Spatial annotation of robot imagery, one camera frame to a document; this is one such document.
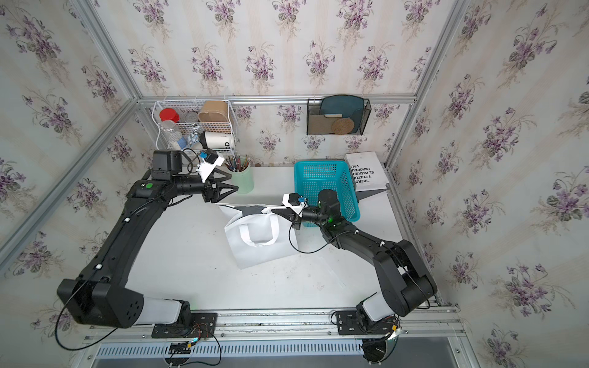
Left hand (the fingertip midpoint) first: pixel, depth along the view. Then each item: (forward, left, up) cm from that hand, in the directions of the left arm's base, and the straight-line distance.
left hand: (235, 183), depth 71 cm
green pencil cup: (+21, +4, -17) cm, 27 cm away
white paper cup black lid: (+27, +13, -4) cm, 30 cm away
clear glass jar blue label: (+27, +30, -3) cm, 41 cm away
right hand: (-4, -13, -9) cm, 16 cm away
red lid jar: (+35, +32, +2) cm, 47 cm away
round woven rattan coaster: (+36, -40, -3) cm, 54 cm away
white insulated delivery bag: (-11, -7, -14) cm, 19 cm away
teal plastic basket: (+30, -28, -31) cm, 51 cm away
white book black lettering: (+27, -54, -23) cm, 65 cm away
